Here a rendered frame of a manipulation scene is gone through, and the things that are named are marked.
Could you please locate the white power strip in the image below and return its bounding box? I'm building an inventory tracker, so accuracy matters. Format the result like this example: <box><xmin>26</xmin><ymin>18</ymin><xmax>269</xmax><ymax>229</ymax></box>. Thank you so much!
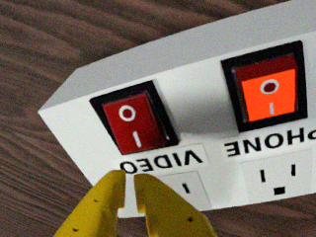
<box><xmin>38</xmin><ymin>0</ymin><xmax>316</xmax><ymax>218</ymax></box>

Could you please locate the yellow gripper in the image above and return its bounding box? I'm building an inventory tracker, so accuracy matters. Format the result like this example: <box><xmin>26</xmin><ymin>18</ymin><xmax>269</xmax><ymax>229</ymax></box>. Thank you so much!
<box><xmin>53</xmin><ymin>170</ymin><xmax>218</xmax><ymax>237</ymax></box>

